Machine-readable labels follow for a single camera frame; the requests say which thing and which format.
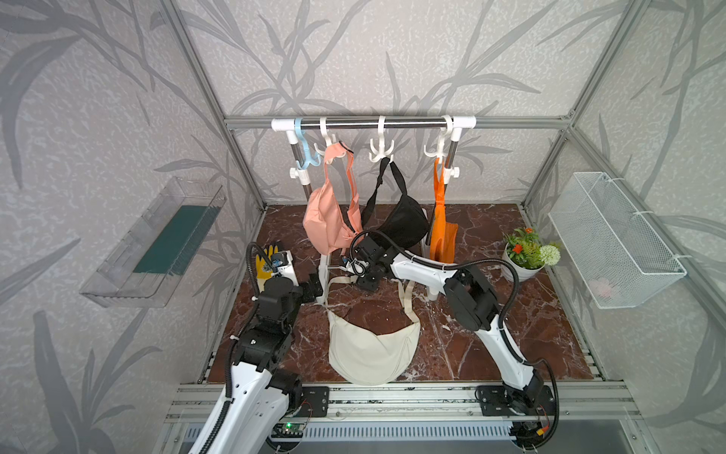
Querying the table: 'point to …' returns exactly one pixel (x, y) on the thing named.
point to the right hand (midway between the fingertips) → (362, 274)
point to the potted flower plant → (524, 257)
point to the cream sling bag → (368, 358)
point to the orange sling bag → (444, 235)
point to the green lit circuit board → (287, 430)
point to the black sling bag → (404, 218)
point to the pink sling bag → (333, 217)
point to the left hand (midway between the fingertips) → (304, 270)
